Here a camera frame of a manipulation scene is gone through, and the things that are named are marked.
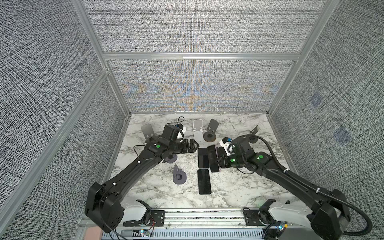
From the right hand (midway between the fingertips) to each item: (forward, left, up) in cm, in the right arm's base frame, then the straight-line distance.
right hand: (215, 161), depth 78 cm
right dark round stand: (+23, -29, -13) cm, 39 cm away
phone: (+3, +1, -2) cm, 4 cm away
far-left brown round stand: (+32, +45, -13) cm, 57 cm away
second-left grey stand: (+10, +26, -15) cm, 32 cm away
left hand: (+5, +12, +5) cm, 14 cm away
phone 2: (+10, +6, -14) cm, 18 cm away
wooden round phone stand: (+25, 0, -12) cm, 28 cm away
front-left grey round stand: (-5, +19, -9) cm, 22 cm away
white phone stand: (+29, +8, -12) cm, 33 cm away
